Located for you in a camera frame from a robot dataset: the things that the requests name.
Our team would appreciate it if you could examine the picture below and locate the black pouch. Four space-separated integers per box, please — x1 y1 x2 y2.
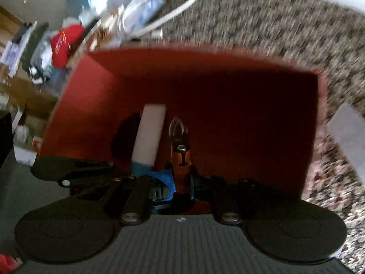
112 113 141 160

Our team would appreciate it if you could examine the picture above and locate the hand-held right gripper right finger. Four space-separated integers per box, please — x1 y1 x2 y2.
190 174 286 225

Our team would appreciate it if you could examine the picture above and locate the red cardboard box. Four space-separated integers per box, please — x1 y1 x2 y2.
40 44 328 216

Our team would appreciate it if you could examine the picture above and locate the clear packet with blue print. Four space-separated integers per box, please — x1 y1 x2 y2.
134 0 166 32

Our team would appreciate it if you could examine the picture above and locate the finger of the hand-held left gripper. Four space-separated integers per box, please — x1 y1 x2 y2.
30 155 116 189

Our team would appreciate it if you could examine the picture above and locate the white tube with blue cap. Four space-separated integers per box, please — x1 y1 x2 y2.
131 103 167 174

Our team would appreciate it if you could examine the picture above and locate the red cloth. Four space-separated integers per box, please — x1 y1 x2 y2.
0 253 23 274

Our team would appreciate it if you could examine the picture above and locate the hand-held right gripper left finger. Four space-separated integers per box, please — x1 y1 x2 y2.
71 169 176 225

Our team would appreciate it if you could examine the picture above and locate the orange folding knife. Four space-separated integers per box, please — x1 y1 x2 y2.
170 138 191 195

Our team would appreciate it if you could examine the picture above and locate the red plush toy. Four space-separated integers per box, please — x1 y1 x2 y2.
50 24 84 67

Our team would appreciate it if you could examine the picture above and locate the silver metal carabiner tool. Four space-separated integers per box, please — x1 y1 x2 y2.
168 116 189 140

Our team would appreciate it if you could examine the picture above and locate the clear plastic case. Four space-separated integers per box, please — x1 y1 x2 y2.
326 103 365 177

